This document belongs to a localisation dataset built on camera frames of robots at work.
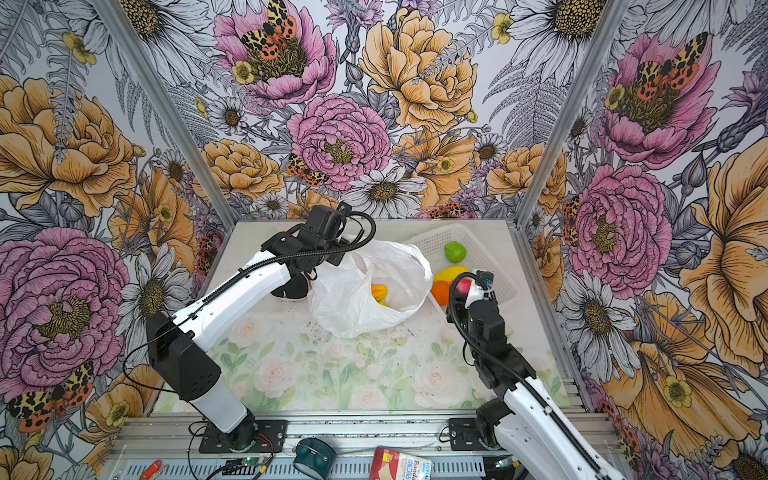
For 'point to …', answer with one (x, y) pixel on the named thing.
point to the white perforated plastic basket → (479, 256)
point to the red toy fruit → (463, 286)
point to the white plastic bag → (370, 290)
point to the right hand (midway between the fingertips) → (459, 296)
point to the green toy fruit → (455, 252)
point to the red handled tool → (151, 470)
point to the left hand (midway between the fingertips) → (329, 247)
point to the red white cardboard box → (389, 464)
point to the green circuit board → (252, 461)
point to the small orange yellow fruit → (380, 293)
